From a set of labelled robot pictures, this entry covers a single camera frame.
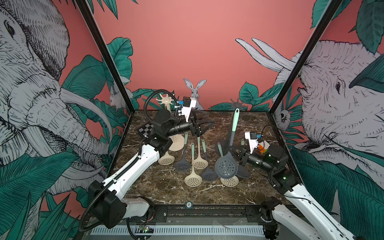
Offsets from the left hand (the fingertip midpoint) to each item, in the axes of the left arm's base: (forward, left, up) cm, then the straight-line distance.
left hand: (212, 118), depth 59 cm
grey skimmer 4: (-12, -7, -19) cm, 24 cm away
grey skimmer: (-1, +14, -42) cm, 45 cm away
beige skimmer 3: (-11, +8, -41) cm, 44 cm away
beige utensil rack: (+17, +18, -42) cm, 48 cm away
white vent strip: (-34, +13, -43) cm, 56 cm away
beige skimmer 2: (0, +4, -42) cm, 42 cm away
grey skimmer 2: (-7, -1, -42) cm, 42 cm away
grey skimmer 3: (-7, -22, -42) cm, 48 cm away
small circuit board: (-32, +33, -43) cm, 63 cm away
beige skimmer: (+3, +25, -41) cm, 48 cm away
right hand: (-6, -8, -13) cm, 17 cm away
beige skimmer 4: (-13, -12, -40) cm, 44 cm away
